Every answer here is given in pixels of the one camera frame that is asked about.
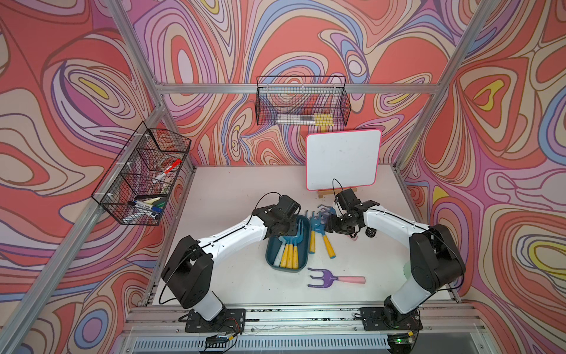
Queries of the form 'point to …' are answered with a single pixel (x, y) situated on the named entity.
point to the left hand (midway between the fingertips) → (294, 228)
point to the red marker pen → (168, 169)
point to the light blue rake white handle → (278, 259)
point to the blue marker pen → (146, 206)
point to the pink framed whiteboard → (342, 159)
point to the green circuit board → (217, 341)
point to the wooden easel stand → (320, 193)
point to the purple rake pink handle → (329, 278)
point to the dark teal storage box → (273, 245)
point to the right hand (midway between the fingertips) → (332, 234)
